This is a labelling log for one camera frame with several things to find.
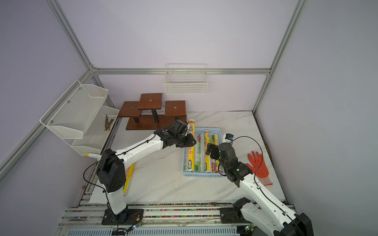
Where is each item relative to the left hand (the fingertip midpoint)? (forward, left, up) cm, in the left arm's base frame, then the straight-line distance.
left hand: (193, 143), depth 85 cm
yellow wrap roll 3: (-16, -12, +7) cm, 21 cm away
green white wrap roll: (+1, -3, -12) cm, 13 cm away
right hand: (-4, -12, +1) cm, 13 cm away
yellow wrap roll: (-5, +1, 0) cm, 5 cm away
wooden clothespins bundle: (+16, +57, -1) cm, 59 cm away
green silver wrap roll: (-7, -12, -10) cm, 17 cm away
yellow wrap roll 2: (-6, -8, -7) cm, 12 cm away
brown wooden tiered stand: (+24, +36, -1) cm, 43 cm away
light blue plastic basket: (+16, -14, -8) cm, 23 cm away
